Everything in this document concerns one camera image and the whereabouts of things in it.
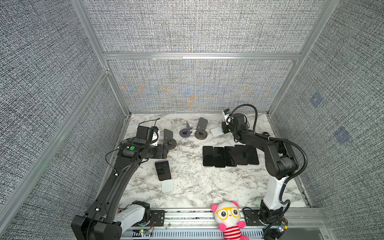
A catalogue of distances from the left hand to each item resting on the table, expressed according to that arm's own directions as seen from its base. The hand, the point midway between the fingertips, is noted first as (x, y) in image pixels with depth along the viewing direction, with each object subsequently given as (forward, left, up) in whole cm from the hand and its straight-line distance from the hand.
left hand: (161, 150), depth 76 cm
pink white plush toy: (-29, -31, -12) cm, 43 cm away
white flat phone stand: (-12, -2, -20) cm, 23 cm away
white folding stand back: (+22, -35, -14) cm, 43 cm away
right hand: (+26, -39, -8) cm, 48 cm away
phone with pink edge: (-7, -1, -8) cm, 11 cm away
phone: (+7, -27, -21) cm, 35 cm away
